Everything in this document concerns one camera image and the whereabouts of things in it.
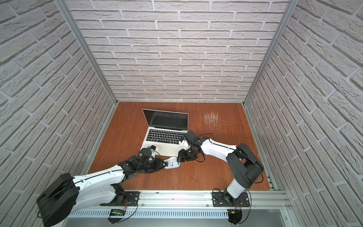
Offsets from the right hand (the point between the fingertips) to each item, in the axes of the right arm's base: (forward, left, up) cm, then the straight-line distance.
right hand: (178, 162), depth 83 cm
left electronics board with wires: (-23, +32, -3) cm, 39 cm away
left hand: (0, +7, +2) cm, 7 cm away
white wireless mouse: (0, +4, 0) cm, 4 cm away
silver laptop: (+26, +9, -1) cm, 27 cm away
